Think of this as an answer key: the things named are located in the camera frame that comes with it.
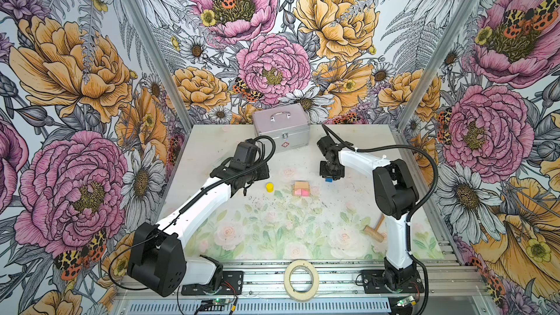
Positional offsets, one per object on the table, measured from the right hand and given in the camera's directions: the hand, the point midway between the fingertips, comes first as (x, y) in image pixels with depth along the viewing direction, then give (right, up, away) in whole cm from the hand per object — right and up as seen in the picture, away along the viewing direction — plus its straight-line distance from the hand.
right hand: (329, 180), depth 98 cm
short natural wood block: (-12, -1, -4) cm, 13 cm away
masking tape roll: (-15, -32, -29) cm, 46 cm away
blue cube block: (0, 0, +1) cm, 1 cm away
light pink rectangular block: (-14, -4, -4) cm, 15 cm away
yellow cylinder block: (-26, -3, -2) cm, 27 cm away
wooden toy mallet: (+14, -17, -15) cm, 27 cm away
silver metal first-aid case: (-18, +25, +5) cm, 31 cm away
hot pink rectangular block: (-11, -4, -4) cm, 13 cm away
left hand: (-27, +5, -14) cm, 31 cm away
